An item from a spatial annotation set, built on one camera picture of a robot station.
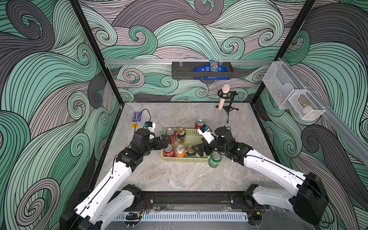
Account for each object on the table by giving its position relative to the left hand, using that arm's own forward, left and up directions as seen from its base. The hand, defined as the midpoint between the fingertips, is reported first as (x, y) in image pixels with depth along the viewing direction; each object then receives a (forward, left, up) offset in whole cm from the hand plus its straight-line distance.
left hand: (163, 136), depth 76 cm
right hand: (-2, -20, -4) cm, 20 cm away
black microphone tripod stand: (+29, -41, +1) cm, 50 cm away
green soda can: (-9, -29, -9) cm, 32 cm away
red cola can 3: (-4, -3, -10) cm, 11 cm away
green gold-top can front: (-5, -15, -9) cm, 18 cm away
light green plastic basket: (+11, -18, -19) cm, 28 cm away
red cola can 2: (+16, -22, -10) cm, 29 cm away
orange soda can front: (-4, -9, -10) cm, 14 cm away
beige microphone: (+31, -39, +6) cm, 50 cm away
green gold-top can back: (+7, -10, -10) cm, 16 cm away
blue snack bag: (+36, -30, +13) cm, 48 cm away
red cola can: (+9, -3, -10) cm, 14 cm away
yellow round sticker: (+21, +27, -20) cm, 40 cm away
